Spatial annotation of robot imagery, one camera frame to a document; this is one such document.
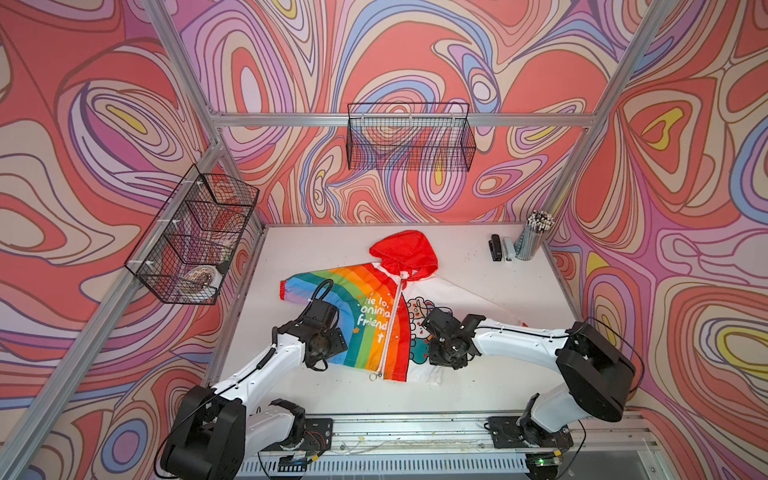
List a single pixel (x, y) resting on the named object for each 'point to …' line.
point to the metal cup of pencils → (537, 223)
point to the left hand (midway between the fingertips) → (338, 348)
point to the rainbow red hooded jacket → (381, 306)
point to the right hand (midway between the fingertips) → (439, 368)
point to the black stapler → (495, 247)
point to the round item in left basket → (206, 274)
